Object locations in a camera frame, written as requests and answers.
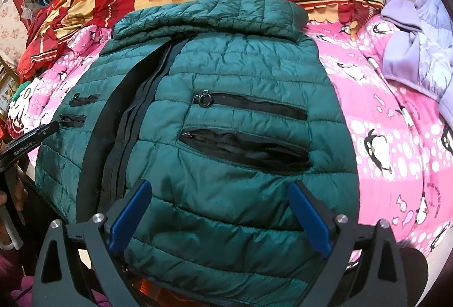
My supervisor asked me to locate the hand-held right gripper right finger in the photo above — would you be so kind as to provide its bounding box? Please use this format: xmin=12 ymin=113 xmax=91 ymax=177
xmin=287 ymin=180 xmax=407 ymax=307

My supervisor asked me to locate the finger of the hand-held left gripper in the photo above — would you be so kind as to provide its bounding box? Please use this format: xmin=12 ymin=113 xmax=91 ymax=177
xmin=33 ymin=121 xmax=59 ymax=138

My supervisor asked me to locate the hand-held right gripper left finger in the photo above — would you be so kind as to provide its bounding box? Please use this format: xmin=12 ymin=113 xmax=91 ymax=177
xmin=33 ymin=179 xmax=153 ymax=307

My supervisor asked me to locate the green quilted jacket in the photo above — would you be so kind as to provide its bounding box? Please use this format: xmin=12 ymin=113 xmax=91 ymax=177
xmin=35 ymin=0 xmax=360 ymax=299

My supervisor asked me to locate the person's left hand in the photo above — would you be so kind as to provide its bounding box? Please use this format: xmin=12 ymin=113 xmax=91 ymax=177
xmin=0 ymin=166 xmax=29 ymax=209

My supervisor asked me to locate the red cloth with white print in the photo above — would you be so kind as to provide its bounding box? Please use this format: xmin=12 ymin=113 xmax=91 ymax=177
xmin=5 ymin=81 xmax=38 ymax=139

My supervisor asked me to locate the pink penguin print blanket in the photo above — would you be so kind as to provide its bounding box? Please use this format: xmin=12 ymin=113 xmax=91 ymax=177
xmin=7 ymin=15 xmax=453 ymax=260

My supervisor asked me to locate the person's magenta clothing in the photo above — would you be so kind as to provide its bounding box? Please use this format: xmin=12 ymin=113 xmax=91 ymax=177
xmin=0 ymin=254 xmax=110 ymax=307

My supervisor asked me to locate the lavender fleece garment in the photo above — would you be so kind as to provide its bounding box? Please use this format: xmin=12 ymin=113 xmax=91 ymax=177
xmin=378 ymin=0 xmax=453 ymax=113

